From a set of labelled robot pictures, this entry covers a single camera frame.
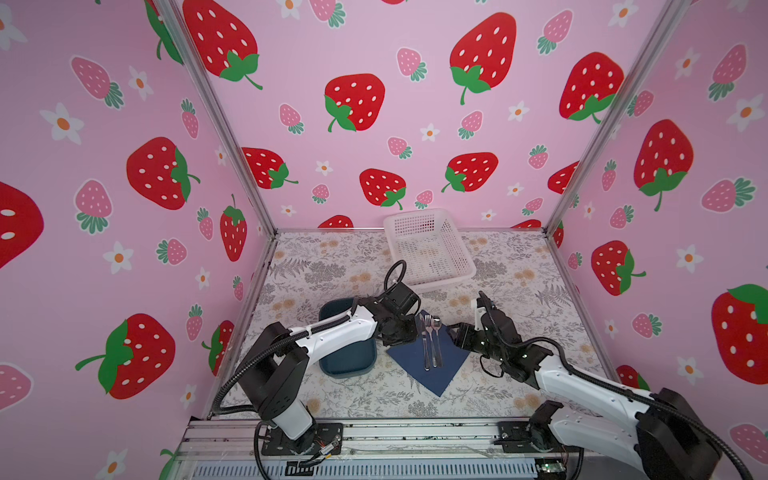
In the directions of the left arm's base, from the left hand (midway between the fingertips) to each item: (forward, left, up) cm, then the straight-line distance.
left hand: (419, 338), depth 84 cm
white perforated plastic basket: (+41, -7, -6) cm, 42 cm away
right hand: (+2, -8, +2) cm, 8 cm away
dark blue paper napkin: (-3, +2, -7) cm, 8 cm away
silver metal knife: (+2, -2, -7) cm, 8 cm away
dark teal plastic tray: (-4, +20, -6) cm, 21 cm away
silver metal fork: (+3, -4, -6) cm, 8 cm away
